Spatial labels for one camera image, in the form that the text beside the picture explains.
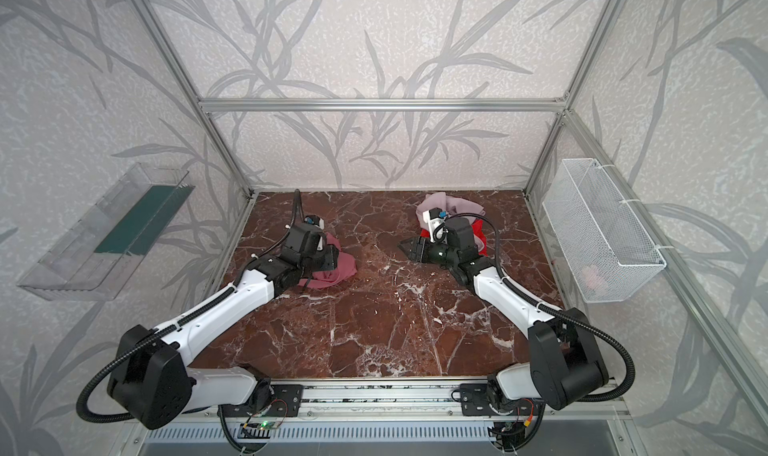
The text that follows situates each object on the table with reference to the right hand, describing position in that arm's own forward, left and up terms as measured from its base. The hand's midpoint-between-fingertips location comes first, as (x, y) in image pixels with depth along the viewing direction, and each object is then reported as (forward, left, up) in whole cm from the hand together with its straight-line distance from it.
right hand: (406, 236), depth 83 cm
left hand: (0, +20, -3) cm, 20 cm away
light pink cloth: (+23, -16, -14) cm, 31 cm away
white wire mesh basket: (-15, -42, +16) cm, 47 cm away
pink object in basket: (-15, -46, +1) cm, 49 cm away
